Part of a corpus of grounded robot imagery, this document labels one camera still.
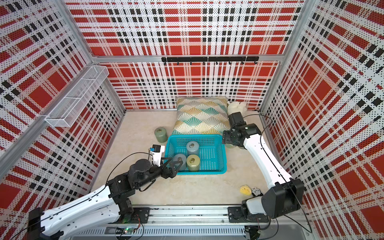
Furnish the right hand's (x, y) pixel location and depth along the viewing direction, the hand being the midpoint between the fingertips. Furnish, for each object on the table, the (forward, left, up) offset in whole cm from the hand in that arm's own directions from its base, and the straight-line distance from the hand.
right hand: (233, 139), depth 79 cm
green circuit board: (-39, +53, -18) cm, 68 cm away
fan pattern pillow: (+21, +17, -4) cm, 28 cm away
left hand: (-12, +28, 0) cm, 31 cm away
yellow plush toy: (-21, -6, -18) cm, 28 cm away
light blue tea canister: (+1, +23, -10) cm, 25 cm away
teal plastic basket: (+3, +11, -20) cm, 23 cm away
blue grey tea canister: (-5, +30, -10) cm, 32 cm away
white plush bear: (+37, -8, -12) cm, 40 cm away
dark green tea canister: (+12, +44, -13) cm, 48 cm away
